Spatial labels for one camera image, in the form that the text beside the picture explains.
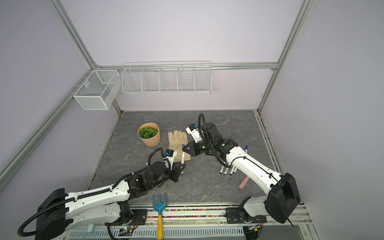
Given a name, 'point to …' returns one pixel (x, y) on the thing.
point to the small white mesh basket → (97, 91)
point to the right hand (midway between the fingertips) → (183, 150)
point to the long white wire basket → (167, 77)
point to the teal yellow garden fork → (159, 208)
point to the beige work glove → (176, 139)
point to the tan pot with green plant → (149, 134)
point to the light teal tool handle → (90, 228)
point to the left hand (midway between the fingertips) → (184, 167)
